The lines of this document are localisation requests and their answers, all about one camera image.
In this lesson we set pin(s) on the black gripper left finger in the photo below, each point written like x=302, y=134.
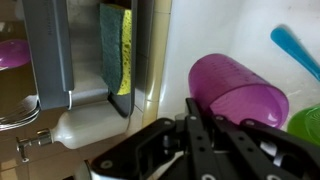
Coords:
x=196, y=150

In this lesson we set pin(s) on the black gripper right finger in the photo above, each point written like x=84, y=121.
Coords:
x=266, y=153

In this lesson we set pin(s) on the purple plastic cup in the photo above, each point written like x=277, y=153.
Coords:
x=233, y=88

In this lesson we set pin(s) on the green plastic cup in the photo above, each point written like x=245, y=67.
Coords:
x=308, y=125

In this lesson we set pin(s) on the white soap dispenser bottle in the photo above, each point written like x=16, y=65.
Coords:
x=90, y=128

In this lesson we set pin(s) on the blue plastic spoon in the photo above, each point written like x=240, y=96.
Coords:
x=293, y=46

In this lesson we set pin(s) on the white sink basin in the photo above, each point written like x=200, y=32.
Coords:
x=206, y=33

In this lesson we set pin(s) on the green yellow sponge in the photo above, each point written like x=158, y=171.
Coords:
x=111, y=46

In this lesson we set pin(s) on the grey metal sink caddy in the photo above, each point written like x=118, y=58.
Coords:
x=50, y=56

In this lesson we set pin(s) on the metal forks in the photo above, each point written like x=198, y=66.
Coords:
x=20, y=115

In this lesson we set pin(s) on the purple bowl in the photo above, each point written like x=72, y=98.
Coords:
x=13, y=53

